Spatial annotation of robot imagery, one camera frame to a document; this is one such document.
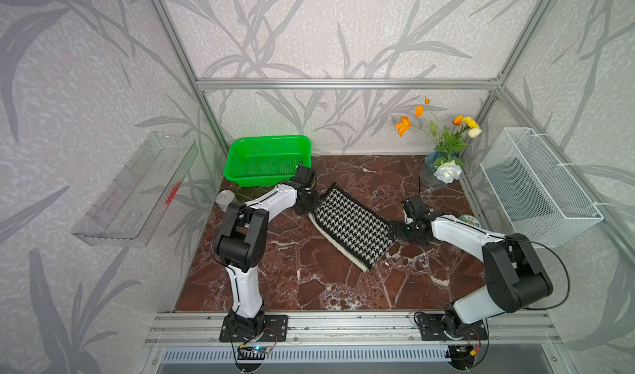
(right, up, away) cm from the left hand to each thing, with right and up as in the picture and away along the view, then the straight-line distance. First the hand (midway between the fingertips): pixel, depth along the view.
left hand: (317, 204), depth 97 cm
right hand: (+31, -11, -5) cm, 33 cm away
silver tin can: (-38, +2, +2) cm, 38 cm away
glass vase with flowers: (+43, +15, -15) cm, 48 cm away
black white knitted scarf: (+13, -9, -4) cm, 17 cm away
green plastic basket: (-31, +19, +22) cm, 42 cm away
